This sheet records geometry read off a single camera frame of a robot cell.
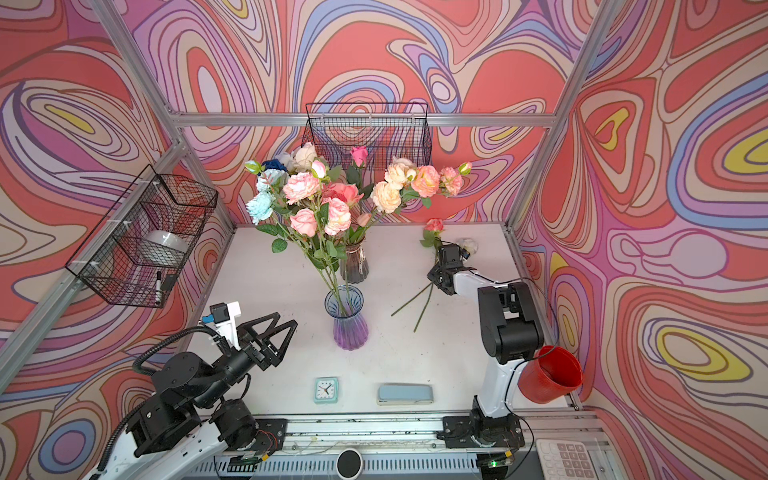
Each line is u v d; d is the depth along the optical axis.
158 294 0.72
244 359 0.55
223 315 0.53
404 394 0.75
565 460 0.69
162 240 0.73
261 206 0.61
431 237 1.15
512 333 0.51
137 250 0.74
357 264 0.94
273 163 0.71
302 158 0.75
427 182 0.68
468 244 1.08
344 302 0.78
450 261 0.80
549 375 0.69
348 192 0.67
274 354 0.54
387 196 0.69
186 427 0.48
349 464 0.65
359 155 0.75
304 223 0.59
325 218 0.54
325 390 0.79
